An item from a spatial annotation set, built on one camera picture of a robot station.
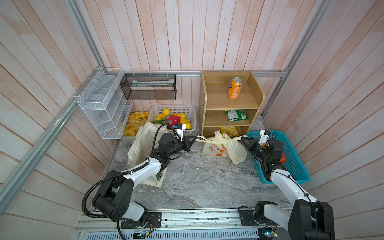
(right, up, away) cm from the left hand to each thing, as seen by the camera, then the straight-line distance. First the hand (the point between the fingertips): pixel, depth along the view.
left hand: (197, 140), depth 79 cm
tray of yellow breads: (-45, +13, +31) cm, 56 cm away
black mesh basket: (-28, +32, +9) cm, 44 cm away
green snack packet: (+25, +15, +13) cm, 32 cm away
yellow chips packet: (+26, +4, +25) cm, 36 cm away
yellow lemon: (-22, +20, +34) cm, 45 cm away
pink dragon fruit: (-18, +12, +26) cm, 34 cm away
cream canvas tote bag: (-32, -4, +6) cm, 33 cm away
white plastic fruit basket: (-4, +21, +35) cm, 41 cm away
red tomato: (+53, -12, +10) cm, 55 cm away
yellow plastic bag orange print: (+14, -3, +3) cm, 15 cm away
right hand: (+25, +2, +3) cm, 25 cm away
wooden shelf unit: (+10, +22, +7) cm, 25 cm away
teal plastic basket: (+58, -15, +8) cm, 60 cm away
